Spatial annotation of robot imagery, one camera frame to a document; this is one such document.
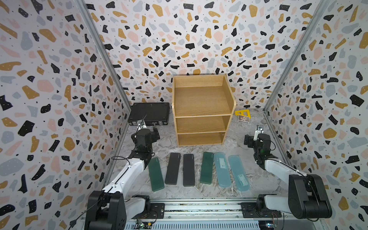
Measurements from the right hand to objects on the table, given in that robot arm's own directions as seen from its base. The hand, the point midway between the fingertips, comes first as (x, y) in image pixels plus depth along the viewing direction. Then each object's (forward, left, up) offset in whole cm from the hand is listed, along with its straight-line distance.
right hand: (257, 133), depth 89 cm
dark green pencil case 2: (-18, +31, -12) cm, 38 cm away
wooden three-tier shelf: (+5, +34, +19) cm, 40 cm away
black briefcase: (+31, +76, -15) cm, 84 cm away
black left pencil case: (-18, +53, -13) cm, 57 cm away
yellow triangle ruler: (+30, -1, -13) cm, 33 cm away
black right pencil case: (-19, +43, -13) cm, 48 cm away
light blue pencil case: (-18, +22, -13) cm, 31 cm away
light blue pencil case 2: (-24, +11, -13) cm, 30 cm away
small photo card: (+23, +1, -12) cm, 26 cm away
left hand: (-4, +67, +8) cm, 67 cm away
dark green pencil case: (-22, +63, -14) cm, 68 cm away
